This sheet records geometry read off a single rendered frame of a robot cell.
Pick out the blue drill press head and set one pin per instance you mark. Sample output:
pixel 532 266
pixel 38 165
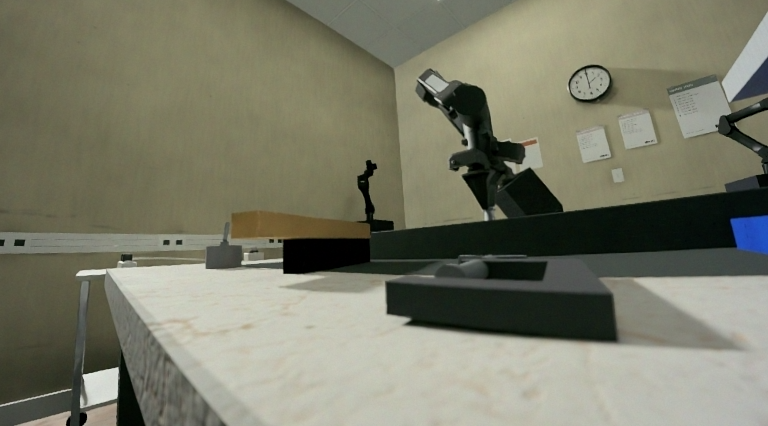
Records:
pixel 748 78

